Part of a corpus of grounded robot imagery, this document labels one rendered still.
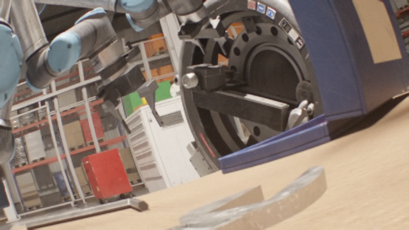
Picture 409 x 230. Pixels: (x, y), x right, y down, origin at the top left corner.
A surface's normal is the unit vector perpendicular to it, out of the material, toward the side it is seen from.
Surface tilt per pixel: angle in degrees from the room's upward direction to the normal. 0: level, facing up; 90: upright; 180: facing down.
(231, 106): 90
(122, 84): 113
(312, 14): 90
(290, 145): 90
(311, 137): 90
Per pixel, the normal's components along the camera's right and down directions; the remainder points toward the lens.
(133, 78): 0.74, -0.16
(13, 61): 0.86, -0.22
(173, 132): 0.47, -0.21
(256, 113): -0.77, 0.22
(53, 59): -0.18, 0.45
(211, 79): 0.64, 0.19
